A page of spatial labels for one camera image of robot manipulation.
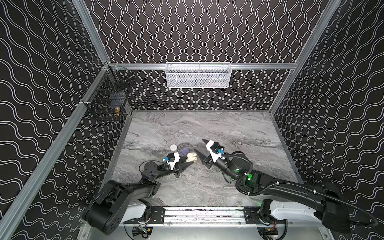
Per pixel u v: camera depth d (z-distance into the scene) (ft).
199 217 2.45
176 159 2.08
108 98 3.04
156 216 2.47
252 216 2.44
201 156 1.97
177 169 2.21
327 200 1.35
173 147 3.21
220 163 1.92
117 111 2.73
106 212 1.34
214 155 1.75
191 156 2.34
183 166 2.35
